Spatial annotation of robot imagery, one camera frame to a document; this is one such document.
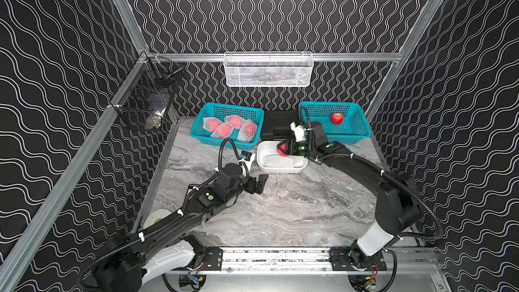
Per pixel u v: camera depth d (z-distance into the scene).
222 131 1.06
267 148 1.01
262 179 0.71
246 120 1.10
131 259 0.40
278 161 0.94
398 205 0.45
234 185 0.61
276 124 1.10
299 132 0.79
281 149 0.83
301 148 0.75
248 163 0.68
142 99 0.92
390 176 0.48
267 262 0.75
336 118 1.13
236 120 1.10
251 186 0.69
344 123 1.19
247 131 1.06
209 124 1.10
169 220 0.48
